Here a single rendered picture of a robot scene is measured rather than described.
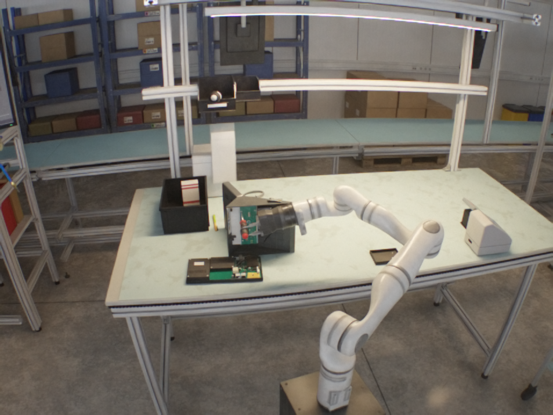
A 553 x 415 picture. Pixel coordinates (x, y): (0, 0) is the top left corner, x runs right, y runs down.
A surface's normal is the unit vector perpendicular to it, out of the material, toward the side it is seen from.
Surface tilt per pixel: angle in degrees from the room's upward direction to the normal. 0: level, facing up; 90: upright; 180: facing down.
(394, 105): 90
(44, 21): 90
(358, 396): 0
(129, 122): 90
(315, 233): 0
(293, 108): 90
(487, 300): 0
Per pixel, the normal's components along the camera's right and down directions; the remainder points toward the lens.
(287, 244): -0.27, 0.44
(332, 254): 0.00, -0.88
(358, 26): 0.16, 0.46
